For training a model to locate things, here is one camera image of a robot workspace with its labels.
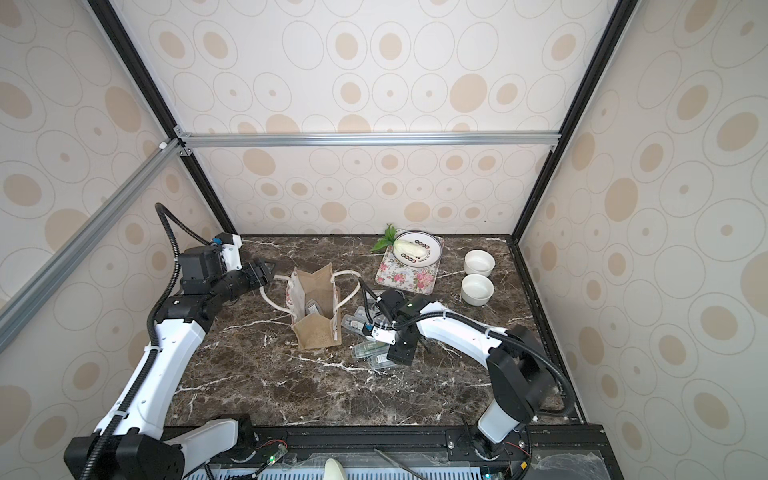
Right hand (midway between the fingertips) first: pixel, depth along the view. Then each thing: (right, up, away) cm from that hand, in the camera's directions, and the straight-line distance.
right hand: (411, 345), depth 86 cm
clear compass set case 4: (-16, +8, +11) cm, 21 cm away
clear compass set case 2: (-12, -2, +4) cm, 13 cm away
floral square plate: (-5, +20, +23) cm, 31 cm away
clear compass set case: (-32, +9, +11) cm, 35 cm away
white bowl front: (+24, +15, +17) cm, 33 cm away
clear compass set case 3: (-18, +4, +9) cm, 20 cm away
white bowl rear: (+27, +24, +24) cm, 43 cm away
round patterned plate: (+8, +33, +31) cm, 46 cm away
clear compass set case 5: (-9, -5, +1) cm, 10 cm away
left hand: (-35, +24, -10) cm, 43 cm away
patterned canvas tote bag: (-28, +4, +3) cm, 29 cm away
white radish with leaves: (-3, +30, +27) cm, 41 cm away
